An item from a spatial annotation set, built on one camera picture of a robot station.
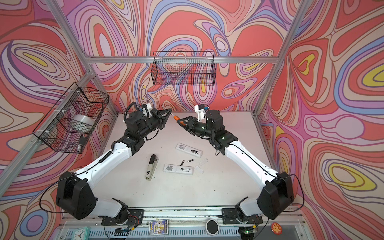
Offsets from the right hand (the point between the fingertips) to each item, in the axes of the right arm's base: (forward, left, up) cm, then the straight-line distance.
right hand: (179, 126), depth 70 cm
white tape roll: (+3, +46, +2) cm, 47 cm away
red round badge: (-39, -45, -32) cm, 68 cm away
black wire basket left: (+4, +56, -1) cm, 56 cm away
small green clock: (-38, +46, -29) cm, 67 cm away
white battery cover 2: (-3, -13, -32) cm, 35 cm away
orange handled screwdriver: (+3, +1, +2) cm, 4 cm away
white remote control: (+5, -3, -30) cm, 30 cm away
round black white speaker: (-38, -14, -27) cm, 48 cm away
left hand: (+7, +3, +5) cm, 9 cm away
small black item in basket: (-2, +49, -6) cm, 49 cm away
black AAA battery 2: (-2, -4, -32) cm, 32 cm away
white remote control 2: (-8, +3, -30) cm, 32 cm away
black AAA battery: (-3, +1, -32) cm, 32 cm away
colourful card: (-37, +11, -30) cm, 49 cm away
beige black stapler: (-5, +18, -27) cm, 33 cm away
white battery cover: (-7, -8, -32) cm, 34 cm away
